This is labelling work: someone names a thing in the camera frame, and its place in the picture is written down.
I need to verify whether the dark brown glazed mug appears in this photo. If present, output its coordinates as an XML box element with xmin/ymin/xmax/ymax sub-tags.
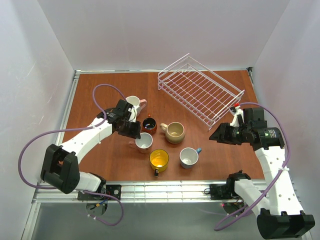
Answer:
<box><xmin>142</xmin><ymin>114</ymin><xmax>158</xmax><ymax>135</ymax></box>

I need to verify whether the pink floral mug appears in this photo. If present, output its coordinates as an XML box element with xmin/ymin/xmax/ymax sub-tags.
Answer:
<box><xmin>129</xmin><ymin>132</ymin><xmax>153</xmax><ymax>154</ymax></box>

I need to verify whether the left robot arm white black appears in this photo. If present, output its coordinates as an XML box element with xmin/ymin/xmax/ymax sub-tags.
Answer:
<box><xmin>40</xmin><ymin>99</ymin><xmax>141</xmax><ymax>194</ymax></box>

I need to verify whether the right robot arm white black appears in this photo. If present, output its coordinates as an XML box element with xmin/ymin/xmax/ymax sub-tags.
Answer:
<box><xmin>209</xmin><ymin>103</ymin><xmax>315</xmax><ymax>240</ymax></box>

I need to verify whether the beige round ceramic mug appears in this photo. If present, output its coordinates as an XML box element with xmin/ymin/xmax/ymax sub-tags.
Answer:
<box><xmin>160</xmin><ymin>122</ymin><xmax>186</xmax><ymax>144</ymax></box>

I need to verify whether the white faceted mug pink handle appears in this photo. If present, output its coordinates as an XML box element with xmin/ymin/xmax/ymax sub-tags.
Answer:
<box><xmin>125</xmin><ymin>95</ymin><xmax>147</xmax><ymax>116</ymax></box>

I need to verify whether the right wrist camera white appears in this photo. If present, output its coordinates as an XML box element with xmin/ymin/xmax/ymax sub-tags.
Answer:
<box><xmin>230</xmin><ymin>103</ymin><xmax>244</xmax><ymax>127</ymax></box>

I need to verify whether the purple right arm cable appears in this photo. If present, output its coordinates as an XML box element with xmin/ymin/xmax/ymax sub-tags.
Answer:
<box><xmin>213</xmin><ymin>101</ymin><xmax>294</xmax><ymax>232</ymax></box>

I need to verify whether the yellow enamel mug black handle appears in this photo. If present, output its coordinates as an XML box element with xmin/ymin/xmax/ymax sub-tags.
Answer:
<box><xmin>149</xmin><ymin>149</ymin><xmax>170</xmax><ymax>177</ymax></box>

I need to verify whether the white wire dish rack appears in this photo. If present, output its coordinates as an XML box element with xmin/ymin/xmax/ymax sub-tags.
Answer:
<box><xmin>157</xmin><ymin>54</ymin><xmax>245</xmax><ymax>130</ymax></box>

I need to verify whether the white mug blue handle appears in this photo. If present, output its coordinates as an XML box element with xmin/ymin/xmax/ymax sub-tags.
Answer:
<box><xmin>179</xmin><ymin>147</ymin><xmax>202</xmax><ymax>169</ymax></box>

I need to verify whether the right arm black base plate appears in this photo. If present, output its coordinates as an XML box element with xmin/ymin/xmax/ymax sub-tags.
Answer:
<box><xmin>203</xmin><ymin>183</ymin><xmax>239</xmax><ymax>200</ymax></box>

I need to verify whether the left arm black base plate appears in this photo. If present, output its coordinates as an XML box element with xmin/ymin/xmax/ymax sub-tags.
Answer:
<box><xmin>77</xmin><ymin>184</ymin><xmax>122</xmax><ymax>202</ymax></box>

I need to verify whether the aluminium frame rail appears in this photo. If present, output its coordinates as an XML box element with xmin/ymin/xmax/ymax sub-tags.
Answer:
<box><xmin>32</xmin><ymin>180</ymin><xmax>226</xmax><ymax>204</ymax></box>

